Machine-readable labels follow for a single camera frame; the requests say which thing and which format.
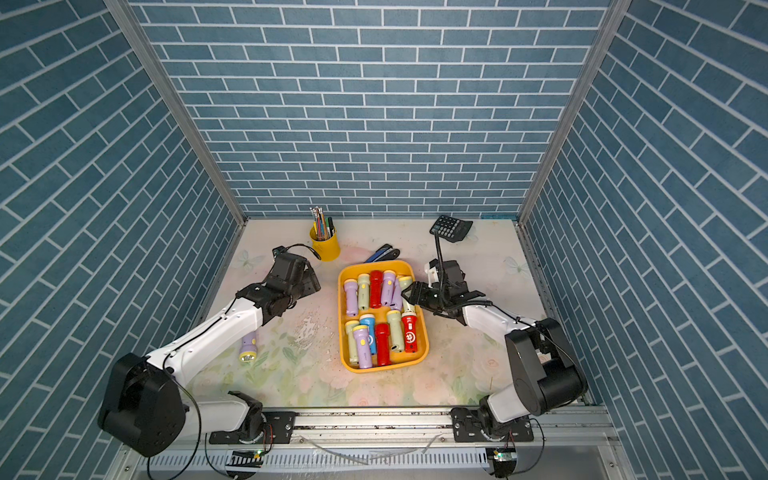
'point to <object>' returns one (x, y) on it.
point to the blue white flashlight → (369, 320)
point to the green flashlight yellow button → (363, 291)
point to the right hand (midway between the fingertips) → (411, 296)
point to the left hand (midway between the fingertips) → (315, 280)
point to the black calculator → (451, 229)
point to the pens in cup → (323, 227)
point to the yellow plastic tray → (351, 270)
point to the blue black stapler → (384, 253)
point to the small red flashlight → (382, 331)
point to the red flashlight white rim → (409, 321)
